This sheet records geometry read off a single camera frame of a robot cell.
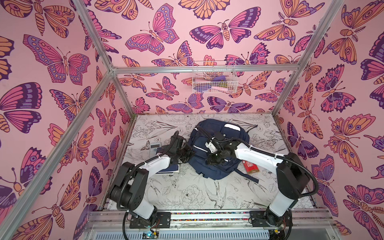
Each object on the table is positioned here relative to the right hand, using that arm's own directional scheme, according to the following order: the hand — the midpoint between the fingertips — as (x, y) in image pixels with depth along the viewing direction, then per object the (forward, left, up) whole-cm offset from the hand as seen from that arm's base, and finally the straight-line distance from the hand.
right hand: (207, 161), depth 85 cm
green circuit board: (-35, +29, -11) cm, 47 cm away
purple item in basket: (+44, -8, +25) cm, 52 cm away
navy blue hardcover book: (-4, +21, -3) cm, 21 cm away
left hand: (+7, +5, +1) cm, 8 cm away
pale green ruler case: (+12, +35, -8) cm, 38 cm away
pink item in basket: (+33, -10, +25) cm, 43 cm away
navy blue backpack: (+22, +2, -1) cm, 23 cm away
